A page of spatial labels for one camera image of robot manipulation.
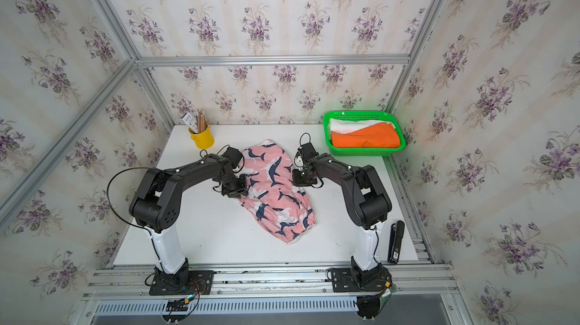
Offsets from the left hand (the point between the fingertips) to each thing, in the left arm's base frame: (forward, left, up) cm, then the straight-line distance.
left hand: (247, 193), depth 94 cm
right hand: (+4, -21, +1) cm, 22 cm away
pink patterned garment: (-3, -11, +2) cm, 12 cm away
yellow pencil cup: (+24, +22, +7) cm, 34 cm away
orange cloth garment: (+25, -62, +10) cm, 68 cm away
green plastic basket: (+40, -60, +9) cm, 73 cm away
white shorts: (+33, -45, +7) cm, 57 cm away
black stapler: (-19, -56, +5) cm, 60 cm away
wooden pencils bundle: (+31, +24, +13) cm, 41 cm away
